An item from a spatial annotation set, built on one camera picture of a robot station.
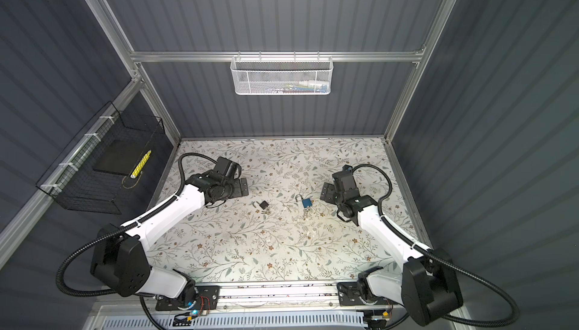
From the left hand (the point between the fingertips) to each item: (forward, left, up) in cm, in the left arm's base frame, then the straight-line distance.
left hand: (235, 189), depth 86 cm
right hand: (-3, -39, -1) cm, 39 cm away
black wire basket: (-1, +42, +15) cm, 44 cm away
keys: (-5, -28, -12) cm, 31 cm away
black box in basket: (+5, +36, +16) cm, 40 cm away
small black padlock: (0, -10, -13) cm, 16 cm away
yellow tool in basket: (0, +28, +15) cm, 32 cm away
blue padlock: (-1, -28, -13) cm, 31 cm away
